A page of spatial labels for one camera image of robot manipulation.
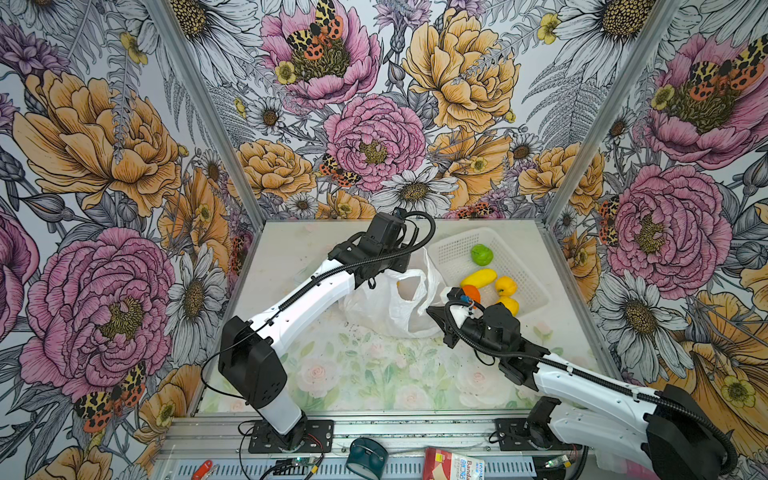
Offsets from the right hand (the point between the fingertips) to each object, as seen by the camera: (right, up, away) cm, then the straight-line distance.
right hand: (430, 317), depth 77 cm
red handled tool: (-54, -34, -7) cm, 64 cm away
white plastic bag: (-13, +2, +4) cm, 14 cm away
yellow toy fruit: (+25, +2, +17) cm, 31 cm away
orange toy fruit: (+15, +4, +17) cm, 23 cm away
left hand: (-8, +15, +4) cm, 17 cm away
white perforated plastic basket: (+14, +15, +31) cm, 37 cm away
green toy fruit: (+21, +15, +27) cm, 37 cm away
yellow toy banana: (+19, +8, +24) cm, 31 cm away
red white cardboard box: (+1, -30, -10) cm, 32 cm away
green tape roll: (-15, -27, -12) cm, 33 cm away
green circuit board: (-30, -32, -6) cm, 45 cm away
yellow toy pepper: (+26, +6, +19) cm, 33 cm away
